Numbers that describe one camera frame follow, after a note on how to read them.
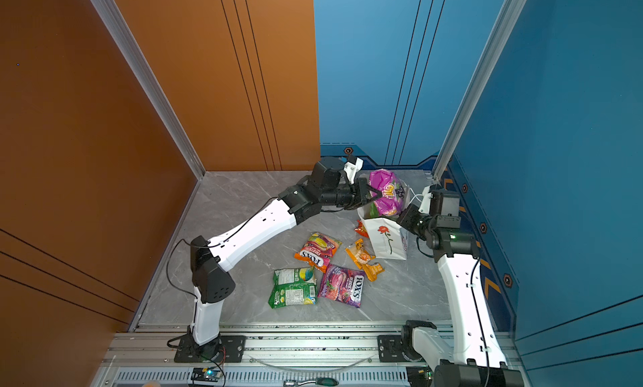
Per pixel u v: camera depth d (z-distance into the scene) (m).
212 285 0.55
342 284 0.83
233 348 0.73
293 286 0.83
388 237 0.80
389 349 0.72
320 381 0.67
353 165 0.67
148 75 0.87
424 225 0.60
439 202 0.54
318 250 0.89
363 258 0.91
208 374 0.71
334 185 0.59
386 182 0.68
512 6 0.71
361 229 0.96
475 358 0.37
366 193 0.62
